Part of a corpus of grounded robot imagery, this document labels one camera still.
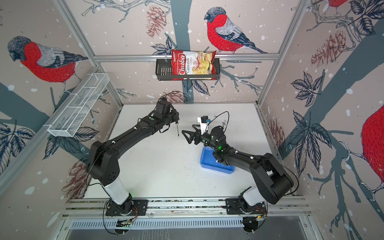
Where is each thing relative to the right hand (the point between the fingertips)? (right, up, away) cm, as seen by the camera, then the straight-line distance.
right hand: (185, 132), depth 79 cm
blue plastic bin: (+14, -19, +11) cm, 26 cm away
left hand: (-5, +11, +7) cm, 14 cm away
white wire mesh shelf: (-57, +6, -8) cm, 58 cm away
